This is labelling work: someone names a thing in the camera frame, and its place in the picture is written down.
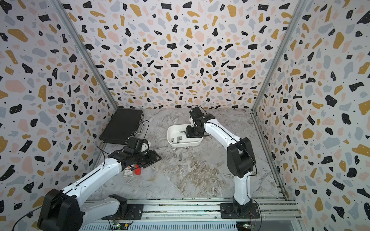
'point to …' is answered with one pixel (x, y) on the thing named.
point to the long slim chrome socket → (180, 157)
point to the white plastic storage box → (177, 136)
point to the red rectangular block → (138, 171)
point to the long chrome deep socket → (178, 139)
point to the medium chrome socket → (175, 155)
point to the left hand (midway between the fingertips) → (160, 158)
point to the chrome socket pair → (187, 147)
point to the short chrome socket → (172, 139)
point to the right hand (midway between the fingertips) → (188, 135)
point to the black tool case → (122, 125)
